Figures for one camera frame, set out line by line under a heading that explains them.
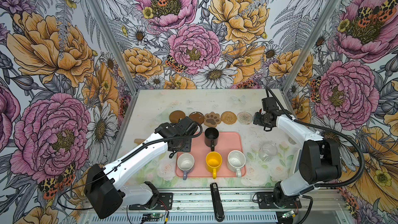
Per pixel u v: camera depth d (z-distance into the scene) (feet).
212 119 3.45
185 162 2.79
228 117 3.46
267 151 2.99
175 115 3.49
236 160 2.82
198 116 3.46
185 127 1.95
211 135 3.01
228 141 3.11
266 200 2.43
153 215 2.34
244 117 3.45
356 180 1.37
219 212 2.26
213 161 2.82
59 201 2.02
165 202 2.42
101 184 1.27
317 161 1.49
